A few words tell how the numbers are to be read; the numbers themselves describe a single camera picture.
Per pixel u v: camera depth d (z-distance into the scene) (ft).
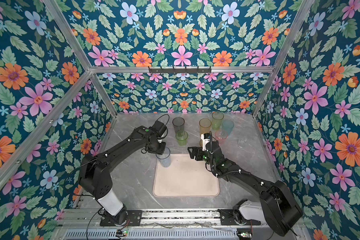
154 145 2.35
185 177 2.89
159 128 2.28
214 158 2.07
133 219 2.41
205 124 3.17
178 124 3.16
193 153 2.41
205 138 2.41
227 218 2.40
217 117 3.33
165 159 2.64
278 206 1.30
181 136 3.33
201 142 2.46
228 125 3.22
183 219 2.45
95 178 1.46
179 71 3.04
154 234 2.51
